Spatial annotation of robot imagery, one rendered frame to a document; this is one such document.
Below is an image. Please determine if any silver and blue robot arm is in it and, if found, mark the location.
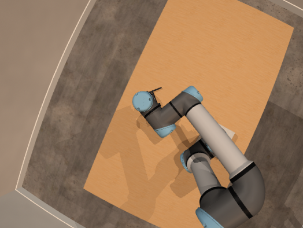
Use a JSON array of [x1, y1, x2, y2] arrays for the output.
[[132, 86, 265, 228]]

